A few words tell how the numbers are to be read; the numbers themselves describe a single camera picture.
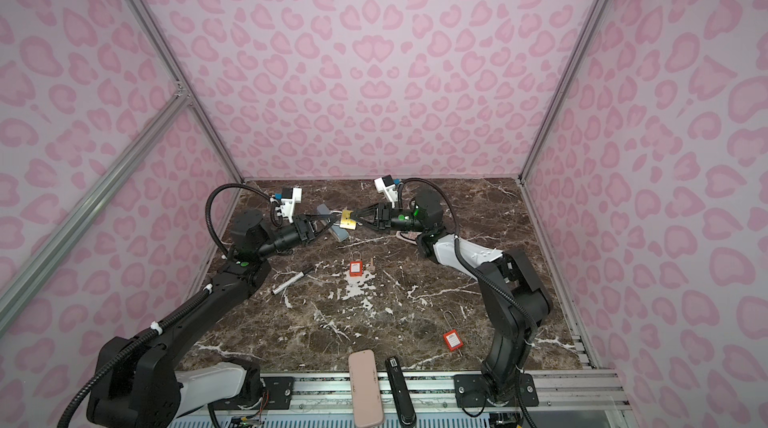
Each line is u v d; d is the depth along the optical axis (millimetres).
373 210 710
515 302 440
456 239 619
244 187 684
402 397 699
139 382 400
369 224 715
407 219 719
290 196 705
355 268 941
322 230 705
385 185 750
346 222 734
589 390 750
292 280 926
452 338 801
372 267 954
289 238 672
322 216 714
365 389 733
